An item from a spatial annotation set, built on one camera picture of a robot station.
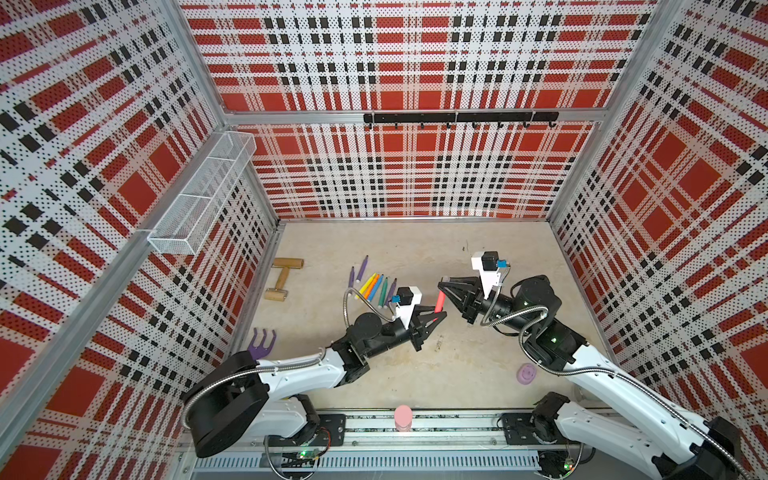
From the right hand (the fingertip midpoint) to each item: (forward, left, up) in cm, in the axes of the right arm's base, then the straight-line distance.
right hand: (447, 280), depth 65 cm
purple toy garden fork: (-4, +53, -31) cm, 62 cm away
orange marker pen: (+17, +21, -31) cm, 42 cm away
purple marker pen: (+21, +29, -32) cm, 47 cm away
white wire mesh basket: (+29, +76, -7) cm, 82 cm away
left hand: (-3, -1, -10) cm, 11 cm away
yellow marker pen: (+18, +23, -31) cm, 42 cm away
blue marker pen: (+17, +19, -32) cm, 41 cm away
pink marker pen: (-3, +1, -4) cm, 5 cm away
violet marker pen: (+26, +25, -32) cm, 48 cm away
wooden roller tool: (+15, +52, -31) cm, 63 cm away
